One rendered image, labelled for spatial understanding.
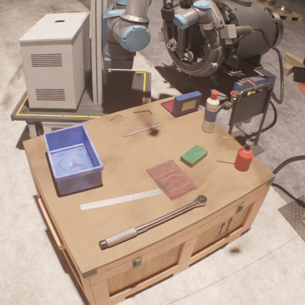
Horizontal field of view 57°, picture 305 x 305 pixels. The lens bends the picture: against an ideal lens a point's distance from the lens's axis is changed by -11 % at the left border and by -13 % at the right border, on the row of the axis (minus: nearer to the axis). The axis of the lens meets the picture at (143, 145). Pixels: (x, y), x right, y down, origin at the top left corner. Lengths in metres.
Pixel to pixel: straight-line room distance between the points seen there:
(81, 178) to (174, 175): 0.39
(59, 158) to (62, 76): 0.62
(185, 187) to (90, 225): 0.42
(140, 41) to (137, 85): 0.81
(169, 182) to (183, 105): 0.52
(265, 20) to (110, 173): 2.11
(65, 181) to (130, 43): 0.72
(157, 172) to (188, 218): 0.26
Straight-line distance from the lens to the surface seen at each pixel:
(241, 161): 1.43
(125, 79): 2.38
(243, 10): 2.78
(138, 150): 1.48
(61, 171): 1.39
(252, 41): 2.78
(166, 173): 1.35
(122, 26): 1.53
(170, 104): 1.81
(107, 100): 2.12
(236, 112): 1.97
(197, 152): 1.46
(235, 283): 1.66
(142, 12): 1.52
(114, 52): 1.73
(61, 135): 1.44
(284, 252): 1.86
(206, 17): 1.73
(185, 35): 2.64
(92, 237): 1.16
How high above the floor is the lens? 1.44
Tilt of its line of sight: 40 degrees down
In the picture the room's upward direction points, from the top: 3 degrees clockwise
